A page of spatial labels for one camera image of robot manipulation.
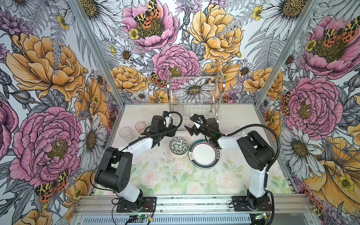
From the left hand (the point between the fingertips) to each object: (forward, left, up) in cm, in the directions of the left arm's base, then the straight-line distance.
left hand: (173, 130), depth 92 cm
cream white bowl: (-14, -4, -5) cm, 15 cm away
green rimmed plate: (-14, -20, -8) cm, 25 cm away
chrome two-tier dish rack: (+39, -20, -4) cm, 44 cm away
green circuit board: (-45, +15, -11) cm, 48 cm away
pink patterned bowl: (-10, -4, -5) cm, 12 cm away
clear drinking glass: (+3, +33, -7) cm, 34 cm away
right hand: (+5, -12, +1) cm, 13 cm away
